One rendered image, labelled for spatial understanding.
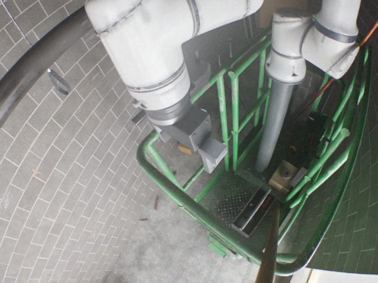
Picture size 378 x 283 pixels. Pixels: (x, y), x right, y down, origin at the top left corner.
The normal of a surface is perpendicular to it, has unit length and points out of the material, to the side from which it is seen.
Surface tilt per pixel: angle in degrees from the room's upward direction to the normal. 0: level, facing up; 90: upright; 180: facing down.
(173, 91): 90
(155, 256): 0
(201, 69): 0
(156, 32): 90
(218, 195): 0
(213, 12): 91
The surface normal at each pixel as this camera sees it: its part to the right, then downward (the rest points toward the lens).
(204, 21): 0.56, 0.78
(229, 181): -0.19, -0.52
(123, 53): -0.29, 0.83
